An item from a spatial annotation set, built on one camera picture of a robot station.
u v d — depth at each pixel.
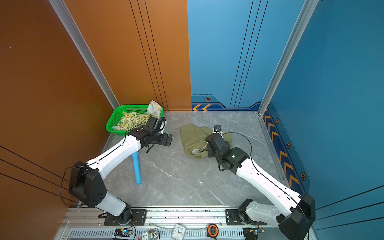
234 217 0.72
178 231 0.68
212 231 0.67
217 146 0.54
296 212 0.38
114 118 1.08
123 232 0.71
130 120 1.06
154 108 1.12
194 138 1.01
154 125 0.67
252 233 0.71
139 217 0.74
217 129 0.65
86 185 0.42
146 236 0.62
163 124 0.71
